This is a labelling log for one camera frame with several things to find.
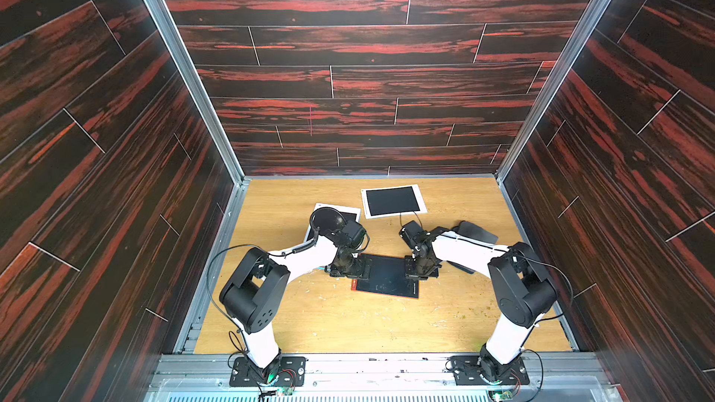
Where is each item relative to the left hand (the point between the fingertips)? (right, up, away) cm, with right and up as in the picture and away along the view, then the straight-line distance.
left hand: (362, 275), depth 90 cm
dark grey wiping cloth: (+37, +14, +6) cm, 40 cm away
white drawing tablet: (+13, +24, +22) cm, 36 cm away
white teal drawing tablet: (-9, +13, -25) cm, 30 cm away
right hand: (+19, -1, +4) cm, 19 cm away
